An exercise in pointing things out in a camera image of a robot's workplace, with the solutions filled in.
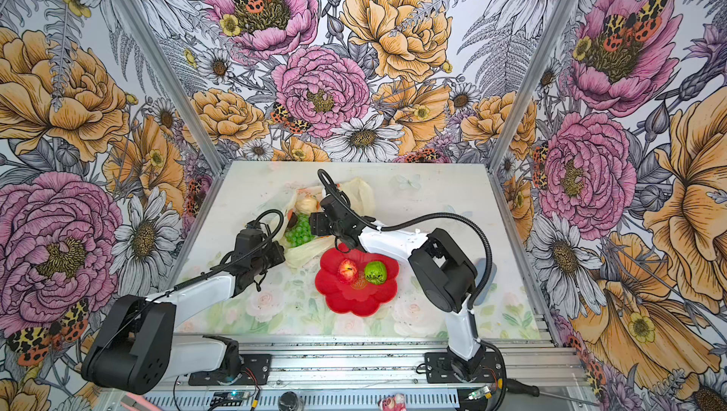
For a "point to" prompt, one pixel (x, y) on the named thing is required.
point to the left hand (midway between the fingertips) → (282, 255)
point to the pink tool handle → (132, 402)
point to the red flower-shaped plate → (356, 295)
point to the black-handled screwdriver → (512, 384)
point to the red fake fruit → (347, 270)
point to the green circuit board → (228, 398)
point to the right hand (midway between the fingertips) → (319, 227)
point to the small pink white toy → (398, 402)
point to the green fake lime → (375, 273)
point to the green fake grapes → (300, 233)
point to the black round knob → (289, 401)
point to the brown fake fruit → (292, 220)
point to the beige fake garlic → (307, 205)
